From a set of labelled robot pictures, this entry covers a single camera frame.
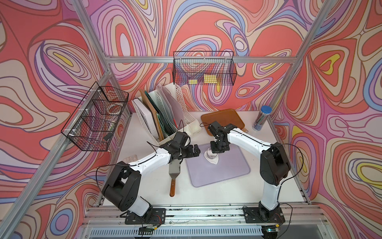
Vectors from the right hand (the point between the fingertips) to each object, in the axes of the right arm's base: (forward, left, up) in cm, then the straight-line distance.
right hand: (217, 155), depth 89 cm
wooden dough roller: (+22, -24, -5) cm, 33 cm away
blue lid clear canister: (+23, -33, +12) cm, 42 cm away
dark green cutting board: (+14, +30, +8) cm, 34 cm away
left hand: (0, +13, +3) cm, 13 cm away
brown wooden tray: (+36, -11, -5) cm, 38 cm away
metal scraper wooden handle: (-7, +27, -6) cm, 28 cm away
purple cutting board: (-7, +10, -7) cm, 14 cm away
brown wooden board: (+12, +35, +24) cm, 44 cm away
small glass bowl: (-2, +5, +5) cm, 8 cm away
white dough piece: (-1, +5, -1) cm, 5 cm away
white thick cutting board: (+17, +41, +18) cm, 48 cm away
